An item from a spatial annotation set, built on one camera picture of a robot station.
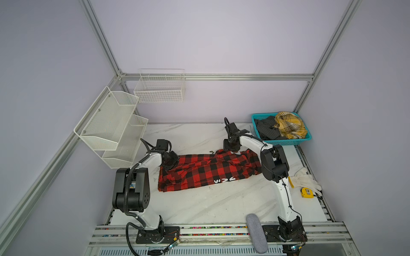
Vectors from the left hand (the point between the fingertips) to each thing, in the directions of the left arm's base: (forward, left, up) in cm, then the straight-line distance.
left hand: (177, 162), depth 94 cm
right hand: (+14, -30, -3) cm, 33 cm away
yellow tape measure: (-17, -73, -3) cm, 75 cm away
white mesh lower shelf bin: (-7, +24, +17) cm, 30 cm away
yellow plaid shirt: (+24, -73, +7) cm, 77 cm away
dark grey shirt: (+22, -57, +5) cm, 62 cm away
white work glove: (-9, -73, -4) cm, 74 cm away
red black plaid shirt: (-1, -27, -3) cm, 27 cm away
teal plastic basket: (+14, -69, +3) cm, 70 cm away
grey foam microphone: (-39, -42, -2) cm, 57 cm away
